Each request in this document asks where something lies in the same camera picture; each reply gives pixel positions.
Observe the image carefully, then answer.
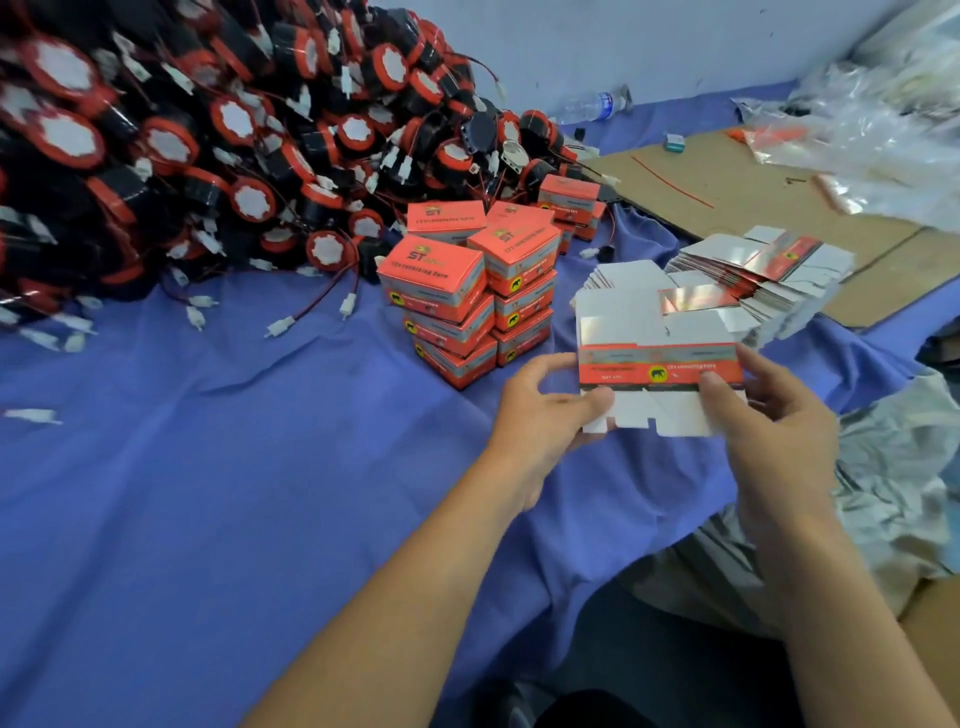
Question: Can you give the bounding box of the person's right hand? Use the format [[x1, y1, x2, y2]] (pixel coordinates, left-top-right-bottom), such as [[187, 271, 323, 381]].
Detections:
[[697, 345, 843, 539]]

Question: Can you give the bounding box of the person's left hand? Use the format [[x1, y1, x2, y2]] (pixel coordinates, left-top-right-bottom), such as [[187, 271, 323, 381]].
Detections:
[[480, 352, 617, 509]]

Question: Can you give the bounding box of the stack of box blanks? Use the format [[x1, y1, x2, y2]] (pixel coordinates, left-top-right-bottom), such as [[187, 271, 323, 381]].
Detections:
[[577, 225, 857, 356]]

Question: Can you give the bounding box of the pile of black red buzzers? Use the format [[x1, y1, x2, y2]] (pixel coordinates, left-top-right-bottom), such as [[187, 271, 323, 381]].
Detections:
[[0, 0, 624, 429]]

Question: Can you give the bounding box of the person's left forearm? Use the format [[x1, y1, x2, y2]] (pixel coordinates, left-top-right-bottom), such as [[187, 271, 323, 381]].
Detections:
[[247, 450, 542, 728]]

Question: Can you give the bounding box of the brown cardboard carton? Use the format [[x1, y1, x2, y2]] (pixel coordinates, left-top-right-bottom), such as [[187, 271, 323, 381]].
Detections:
[[897, 577, 960, 728]]

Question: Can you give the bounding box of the brown cardboard sheet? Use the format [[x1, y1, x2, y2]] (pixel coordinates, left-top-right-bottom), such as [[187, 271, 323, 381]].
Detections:
[[597, 127, 960, 329]]

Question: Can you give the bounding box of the clear plastic water bottle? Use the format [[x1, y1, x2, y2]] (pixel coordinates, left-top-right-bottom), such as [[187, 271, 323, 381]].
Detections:
[[547, 85, 632, 128]]

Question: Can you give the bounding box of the pile of clear plastic bags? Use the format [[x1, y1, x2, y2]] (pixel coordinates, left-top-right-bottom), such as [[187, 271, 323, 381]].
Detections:
[[732, 0, 960, 234]]

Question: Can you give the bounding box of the blue table cloth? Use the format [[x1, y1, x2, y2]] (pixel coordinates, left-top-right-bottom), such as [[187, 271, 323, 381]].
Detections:
[[0, 82, 932, 728]]

